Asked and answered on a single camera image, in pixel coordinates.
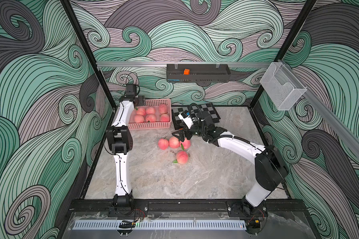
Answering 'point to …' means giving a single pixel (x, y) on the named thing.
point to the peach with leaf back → (165, 117)
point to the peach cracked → (141, 110)
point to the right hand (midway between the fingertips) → (178, 128)
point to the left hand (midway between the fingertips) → (137, 99)
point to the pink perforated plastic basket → (158, 124)
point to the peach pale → (174, 142)
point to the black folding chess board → (195, 109)
